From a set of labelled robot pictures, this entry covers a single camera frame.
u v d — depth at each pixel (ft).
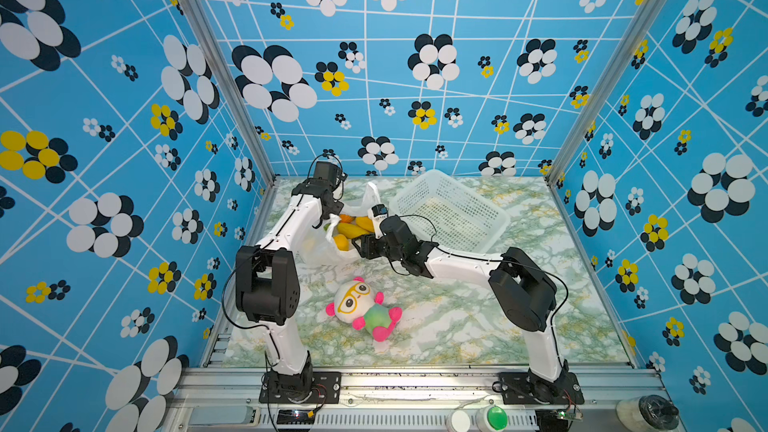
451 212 3.55
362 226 3.21
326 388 2.42
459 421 2.07
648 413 2.03
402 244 2.31
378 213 2.62
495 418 2.03
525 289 1.73
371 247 2.58
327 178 2.37
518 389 2.37
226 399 2.37
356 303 2.64
